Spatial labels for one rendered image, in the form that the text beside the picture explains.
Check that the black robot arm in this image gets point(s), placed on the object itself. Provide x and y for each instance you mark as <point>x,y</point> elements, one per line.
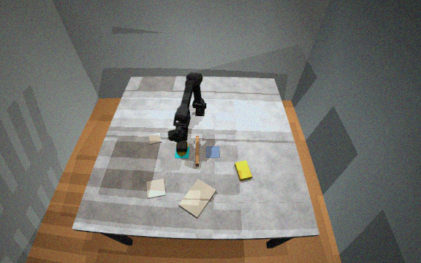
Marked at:
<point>182,114</point>

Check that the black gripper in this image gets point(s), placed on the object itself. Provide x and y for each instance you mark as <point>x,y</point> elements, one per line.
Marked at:
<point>182,146</point>

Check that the yellow flat block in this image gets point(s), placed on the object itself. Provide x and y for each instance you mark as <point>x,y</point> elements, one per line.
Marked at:
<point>243,171</point>

